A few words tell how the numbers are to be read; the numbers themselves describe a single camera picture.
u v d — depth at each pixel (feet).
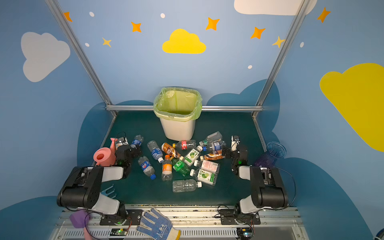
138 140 3.23
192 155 3.05
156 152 3.04
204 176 2.78
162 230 2.31
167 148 3.12
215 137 3.43
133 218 2.42
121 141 2.62
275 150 2.62
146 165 2.89
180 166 2.97
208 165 2.91
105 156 2.75
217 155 3.05
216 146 3.16
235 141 2.68
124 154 2.36
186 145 3.16
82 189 1.48
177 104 3.42
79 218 2.41
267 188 1.52
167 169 2.83
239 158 2.40
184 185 2.62
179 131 3.26
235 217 2.26
